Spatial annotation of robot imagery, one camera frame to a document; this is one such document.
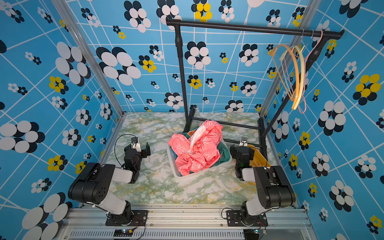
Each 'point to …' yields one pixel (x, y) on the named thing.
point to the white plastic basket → (174, 166)
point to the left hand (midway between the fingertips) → (141, 142)
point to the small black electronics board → (123, 232)
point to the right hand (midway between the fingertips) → (244, 146)
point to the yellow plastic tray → (258, 160)
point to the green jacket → (224, 158)
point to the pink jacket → (200, 151)
